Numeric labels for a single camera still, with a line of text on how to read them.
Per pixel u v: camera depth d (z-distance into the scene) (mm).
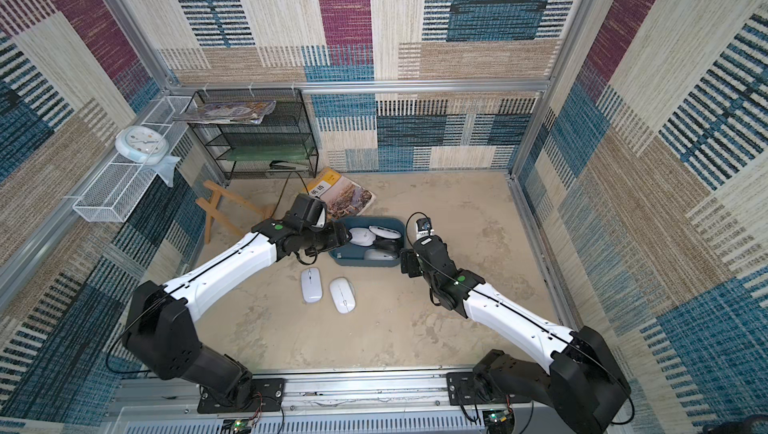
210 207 838
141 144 756
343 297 870
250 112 879
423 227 723
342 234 774
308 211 658
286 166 1085
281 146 1104
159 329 423
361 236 989
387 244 979
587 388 399
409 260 745
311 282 913
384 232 994
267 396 731
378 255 979
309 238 689
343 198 1118
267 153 1110
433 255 604
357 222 1065
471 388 741
